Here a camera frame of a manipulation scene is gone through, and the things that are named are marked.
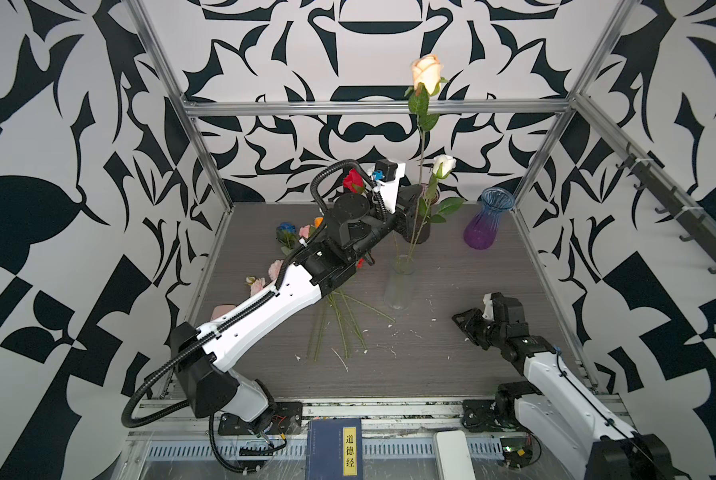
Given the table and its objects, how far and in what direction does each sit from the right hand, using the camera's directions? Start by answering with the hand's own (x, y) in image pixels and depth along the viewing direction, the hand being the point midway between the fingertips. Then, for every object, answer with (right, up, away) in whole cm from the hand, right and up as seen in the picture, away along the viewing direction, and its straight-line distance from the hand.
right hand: (457, 316), depth 85 cm
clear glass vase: (-17, +10, -2) cm, 19 cm away
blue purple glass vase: (+13, +24, +15) cm, 31 cm away
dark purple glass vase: (-12, +24, -8) cm, 28 cm away
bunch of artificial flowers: (-34, +1, +8) cm, 35 cm away
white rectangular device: (-6, -28, -15) cm, 32 cm away
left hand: (-16, +34, -27) cm, 46 cm away
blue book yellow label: (-33, -27, -15) cm, 45 cm away
